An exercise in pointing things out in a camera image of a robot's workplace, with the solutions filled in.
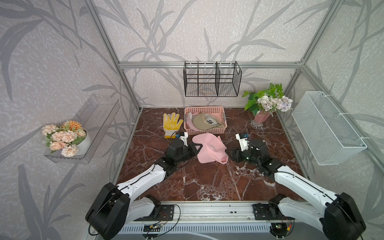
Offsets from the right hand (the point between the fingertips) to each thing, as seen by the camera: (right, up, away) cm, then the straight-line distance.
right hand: (228, 148), depth 81 cm
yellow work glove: (-38, +12, +27) cm, 48 cm away
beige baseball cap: (-12, +15, +21) cm, 28 cm away
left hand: (-14, +2, -2) cm, 14 cm away
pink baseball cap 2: (-23, +14, +18) cm, 32 cm away
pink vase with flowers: (+21, +25, +4) cm, 33 cm away
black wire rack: (-7, +45, +24) cm, 51 cm away
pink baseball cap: (-8, -1, +2) cm, 9 cm away
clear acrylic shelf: (-67, +17, -7) cm, 70 cm away
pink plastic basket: (-1, +22, +34) cm, 41 cm away
